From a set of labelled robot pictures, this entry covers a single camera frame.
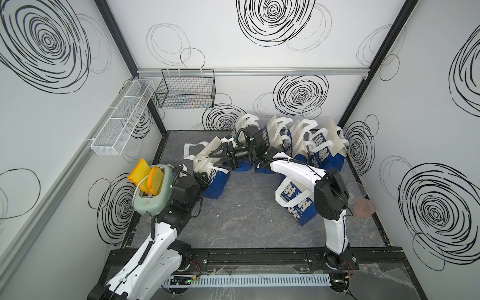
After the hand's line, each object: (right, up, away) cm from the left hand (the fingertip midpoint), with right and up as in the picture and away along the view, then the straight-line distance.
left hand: (207, 172), depth 78 cm
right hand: (+3, +5, -8) cm, 10 cm away
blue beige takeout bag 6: (+36, -9, -7) cm, 38 cm away
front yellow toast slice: (-20, -3, -4) cm, 21 cm away
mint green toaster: (-23, -13, -5) cm, 27 cm away
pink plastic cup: (+71, -18, +8) cm, 74 cm away
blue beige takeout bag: (-1, +4, -2) cm, 4 cm away
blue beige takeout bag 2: (+16, +23, +10) cm, 30 cm away
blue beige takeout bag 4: (+41, +18, +8) cm, 46 cm away
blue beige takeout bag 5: (+55, +11, +9) cm, 57 cm away
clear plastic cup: (+71, -12, +13) cm, 73 cm away
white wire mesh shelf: (-36, +19, -3) cm, 40 cm away
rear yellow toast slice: (-28, +1, -2) cm, 28 cm away
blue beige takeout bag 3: (+31, +14, +5) cm, 35 cm away
